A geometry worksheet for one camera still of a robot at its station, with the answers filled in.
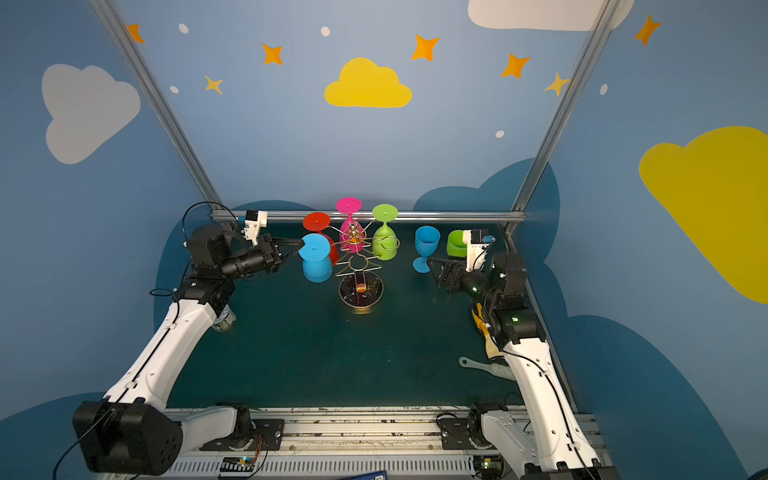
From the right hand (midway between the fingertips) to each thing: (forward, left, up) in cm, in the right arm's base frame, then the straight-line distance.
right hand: (442, 256), depth 71 cm
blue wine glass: (+23, +1, -19) cm, 30 cm away
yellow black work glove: (-9, -19, -31) cm, 37 cm away
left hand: (0, +34, +3) cm, 34 cm away
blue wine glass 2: (-2, +30, 0) cm, 30 cm away
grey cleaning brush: (-15, -18, -31) cm, 39 cm away
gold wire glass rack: (+10, +23, -30) cm, 39 cm away
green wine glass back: (+16, +15, -12) cm, 25 cm away
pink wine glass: (+8, +23, -2) cm, 25 cm away
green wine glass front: (+19, -8, -17) cm, 27 cm away
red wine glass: (+13, +33, -2) cm, 35 cm away
